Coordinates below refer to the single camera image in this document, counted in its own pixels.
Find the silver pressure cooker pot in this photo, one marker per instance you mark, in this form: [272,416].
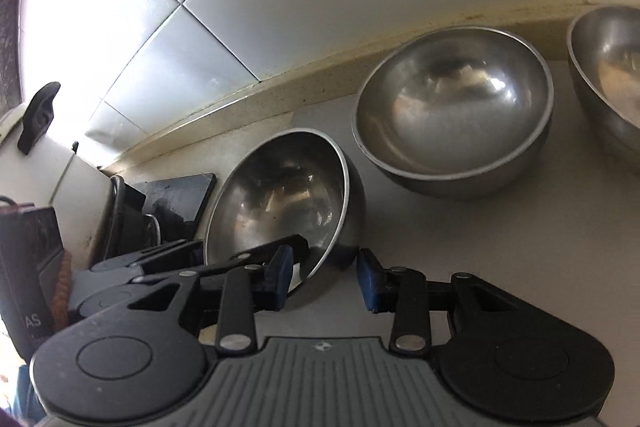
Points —
[75,187]

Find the black gas stove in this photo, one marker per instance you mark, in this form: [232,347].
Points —
[175,197]

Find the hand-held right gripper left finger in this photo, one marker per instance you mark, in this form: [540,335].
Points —
[279,279]

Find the stainless steel bowl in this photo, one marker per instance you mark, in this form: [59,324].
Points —
[280,202]
[610,67]
[450,112]

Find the person's left forearm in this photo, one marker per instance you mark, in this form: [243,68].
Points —
[62,287]

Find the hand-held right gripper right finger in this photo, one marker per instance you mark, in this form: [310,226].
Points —
[371,279]

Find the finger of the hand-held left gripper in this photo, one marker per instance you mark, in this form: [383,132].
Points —
[250,257]
[150,259]

